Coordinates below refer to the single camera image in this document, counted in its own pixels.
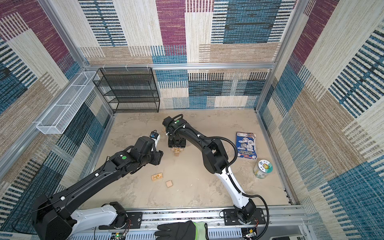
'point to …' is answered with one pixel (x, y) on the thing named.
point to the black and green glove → (182, 230)
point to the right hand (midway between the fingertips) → (176, 147)
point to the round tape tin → (262, 168)
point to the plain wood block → (176, 154)
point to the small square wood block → (169, 183)
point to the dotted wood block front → (157, 176)
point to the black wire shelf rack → (129, 89)
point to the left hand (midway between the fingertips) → (158, 150)
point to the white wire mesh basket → (69, 104)
